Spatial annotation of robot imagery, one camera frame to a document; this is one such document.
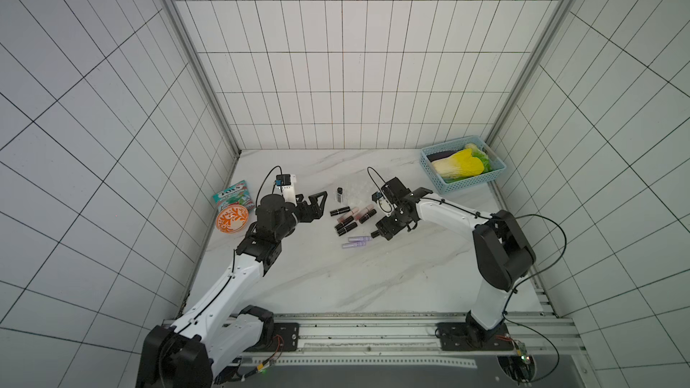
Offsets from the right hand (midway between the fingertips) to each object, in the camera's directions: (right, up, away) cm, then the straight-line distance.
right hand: (381, 225), depth 92 cm
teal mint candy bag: (-56, +10, +11) cm, 58 cm away
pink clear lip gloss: (-12, +2, +5) cm, 13 cm away
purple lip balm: (-8, -5, -1) cm, 9 cm away
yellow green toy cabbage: (+35, +23, +12) cm, 44 cm away
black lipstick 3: (-14, 0, +2) cm, 14 cm away
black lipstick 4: (-12, -1, +2) cm, 13 cm away
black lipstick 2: (-15, +5, +5) cm, 17 cm away
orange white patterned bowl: (-55, +2, +3) cm, 55 cm away
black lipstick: (-15, +12, +5) cm, 20 cm away
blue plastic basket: (+32, +29, +23) cm, 49 cm away
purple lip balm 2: (-10, -6, -3) cm, 12 cm away
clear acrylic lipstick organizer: (-8, +11, +11) cm, 18 cm away
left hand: (-23, +11, -12) cm, 28 cm away
